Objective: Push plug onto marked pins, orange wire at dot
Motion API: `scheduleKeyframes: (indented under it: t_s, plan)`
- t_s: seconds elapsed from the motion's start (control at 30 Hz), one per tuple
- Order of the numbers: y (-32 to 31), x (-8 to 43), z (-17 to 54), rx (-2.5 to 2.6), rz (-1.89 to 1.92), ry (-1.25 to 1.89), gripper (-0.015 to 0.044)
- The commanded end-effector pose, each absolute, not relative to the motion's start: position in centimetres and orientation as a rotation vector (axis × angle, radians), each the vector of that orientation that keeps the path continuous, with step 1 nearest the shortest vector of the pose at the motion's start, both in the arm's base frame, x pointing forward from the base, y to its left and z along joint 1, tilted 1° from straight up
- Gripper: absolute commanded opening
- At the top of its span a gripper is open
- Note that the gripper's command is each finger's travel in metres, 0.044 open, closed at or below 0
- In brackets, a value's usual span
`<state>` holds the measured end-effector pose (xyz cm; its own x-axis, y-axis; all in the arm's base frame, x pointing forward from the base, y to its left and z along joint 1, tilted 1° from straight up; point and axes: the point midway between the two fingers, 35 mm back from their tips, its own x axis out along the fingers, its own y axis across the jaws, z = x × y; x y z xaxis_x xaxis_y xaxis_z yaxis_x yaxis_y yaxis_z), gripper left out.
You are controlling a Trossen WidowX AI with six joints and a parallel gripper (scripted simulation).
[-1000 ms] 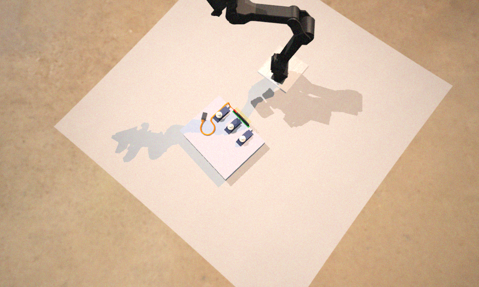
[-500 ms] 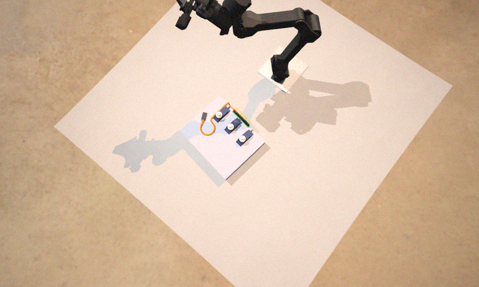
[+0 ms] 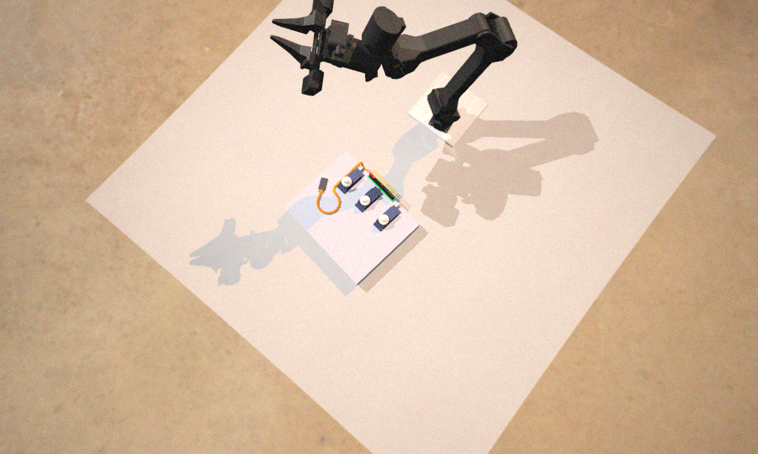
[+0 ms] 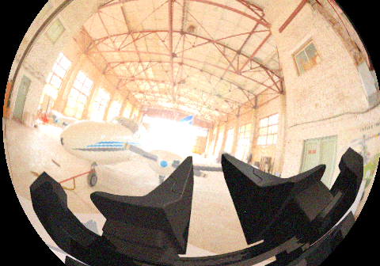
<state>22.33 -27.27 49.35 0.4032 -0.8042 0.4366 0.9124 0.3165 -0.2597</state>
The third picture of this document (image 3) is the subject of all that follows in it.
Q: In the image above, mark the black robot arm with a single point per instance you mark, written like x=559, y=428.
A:
x=383, y=44

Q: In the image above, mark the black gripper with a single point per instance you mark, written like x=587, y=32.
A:
x=315, y=21

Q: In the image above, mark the black pin header strip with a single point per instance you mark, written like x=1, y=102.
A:
x=381, y=187

